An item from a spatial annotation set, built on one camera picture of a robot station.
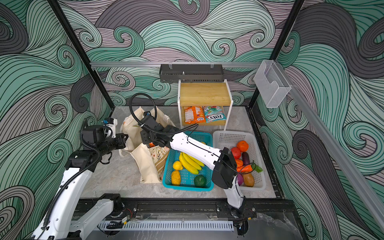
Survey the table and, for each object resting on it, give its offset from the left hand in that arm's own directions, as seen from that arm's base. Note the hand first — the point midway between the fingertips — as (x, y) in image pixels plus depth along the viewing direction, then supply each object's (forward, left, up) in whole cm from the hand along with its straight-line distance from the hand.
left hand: (128, 134), depth 73 cm
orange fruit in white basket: (+6, -65, -18) cm, 67 cm away
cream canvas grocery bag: (-12, -13, -3) cm, 18 cm away
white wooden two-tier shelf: (+17, -38, +8) cm, 42 cm away
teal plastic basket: (-9, -28, -26) cm, 39 cm away
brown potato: (-15, -63, -19) cm, 67 cm away
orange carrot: (-4, -12, -4) cm, 13 cm away
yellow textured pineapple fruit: (-14, -24, -20) cm, 34 cm away
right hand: (+2, -8, -2) cm, 9 cm away
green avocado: (-16, -37, -19) cm, 45 cm away
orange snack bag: (+21, -33, -7) cm, 40 cm away
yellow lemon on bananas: (-7, -24, -20) cm, 33 cm away
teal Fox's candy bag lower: (+22, -46, -7) cm, 51 cm away
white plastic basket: (+11, -52, -20) cm, 57 cm away
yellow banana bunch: (-5, -32, -22) cm, 39 cm away
